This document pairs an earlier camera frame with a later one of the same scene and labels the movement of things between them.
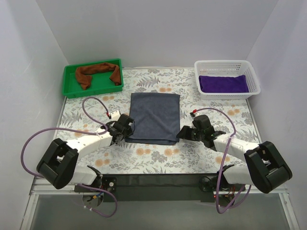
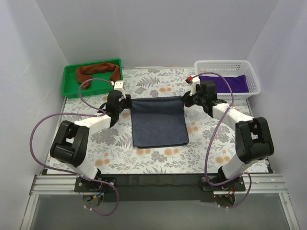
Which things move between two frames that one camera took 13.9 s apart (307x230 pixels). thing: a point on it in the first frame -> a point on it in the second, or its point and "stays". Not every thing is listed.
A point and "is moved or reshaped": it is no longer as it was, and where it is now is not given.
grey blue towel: x=156 y=118 is moved or reshaped
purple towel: x=237 y=84 stays
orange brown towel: x=85 y=80 stays
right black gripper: x=190 y=133 -> x=188 y=99
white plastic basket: x=227 y=67 stays
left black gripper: x=129 y=123 -> x=127 y=102
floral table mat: x=236 y=117 stays
